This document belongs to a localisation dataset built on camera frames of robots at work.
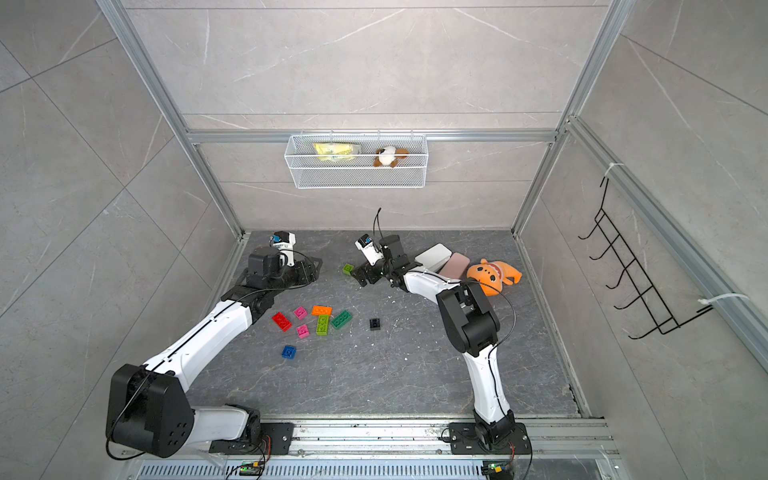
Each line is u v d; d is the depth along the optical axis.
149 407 0.40
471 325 0.56
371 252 0.88
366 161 0.90
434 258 1.06
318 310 0.96
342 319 0.94
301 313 0.95
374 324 0.93
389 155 0.86
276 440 0.73
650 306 0.62
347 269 1.07
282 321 0.93
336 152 0.84
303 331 0.90
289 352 0.87
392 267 0.79
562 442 0.75
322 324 0.93
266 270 0.64
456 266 1.07
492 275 0.95
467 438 0.73
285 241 0.73
